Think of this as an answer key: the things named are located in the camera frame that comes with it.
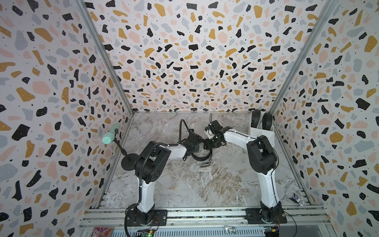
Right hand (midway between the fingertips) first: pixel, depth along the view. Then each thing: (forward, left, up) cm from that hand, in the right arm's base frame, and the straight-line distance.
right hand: (208, 146), depth 100 cm
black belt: (+17, -41, +7) cm, 45 cm away
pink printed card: (-49, +50, +2) cm, 70 cm away
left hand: (+1, +7, 0) cm, 7 cm away
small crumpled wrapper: (-31, -46, 0) cm, 56 cm away
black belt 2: (+21, -34, +8) cm, 41 cm away
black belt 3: (-9, +4, -1) cm, 10 cm away
